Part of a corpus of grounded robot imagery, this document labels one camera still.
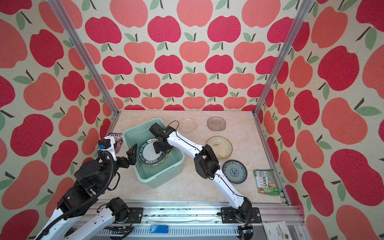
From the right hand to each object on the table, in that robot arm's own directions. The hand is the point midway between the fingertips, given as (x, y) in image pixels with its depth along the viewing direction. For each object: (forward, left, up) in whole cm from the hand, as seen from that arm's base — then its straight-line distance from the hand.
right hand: (162, 148), depth 94 cm
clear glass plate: (+25, -13, -5) cm, 29 cm away
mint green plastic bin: (-13, +4, -4) cm, 14 cm away
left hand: (-16, +6, +27) cm, 32 cm away
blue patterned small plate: (-9, -46, -5) cm, 47 cm away
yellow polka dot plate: (-12, +5, -2) cm, 13 cm away
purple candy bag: (+7, +35, -4) cm, 36 cm away
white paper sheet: (-36, -63, -5) cm, 73 cm away
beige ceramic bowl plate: (+7, -38, -3) cm, 39 cm away
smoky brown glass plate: (+30, -35, -6) cm, 46 cm away
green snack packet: (-14, -64, -5) cm, 65 cm away
